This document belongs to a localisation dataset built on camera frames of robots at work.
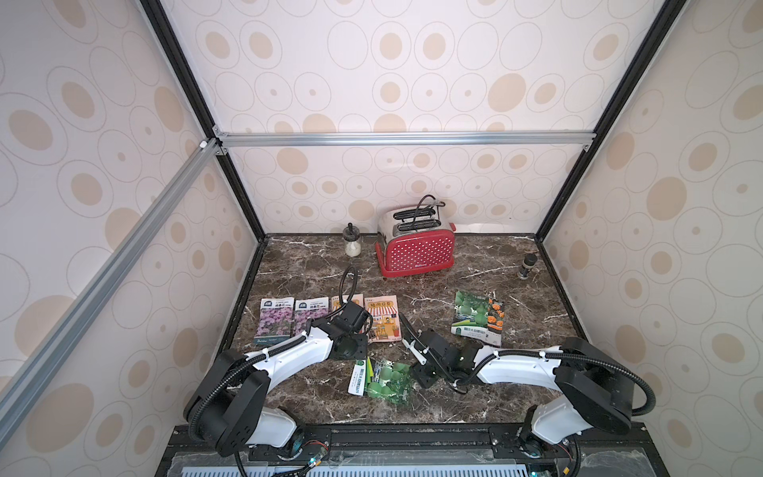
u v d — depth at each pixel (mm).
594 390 435
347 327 684
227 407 416
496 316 970
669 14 683
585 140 916
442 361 659
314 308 974
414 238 957
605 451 727
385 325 944
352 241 1100
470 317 949
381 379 836
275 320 947
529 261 1009
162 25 686
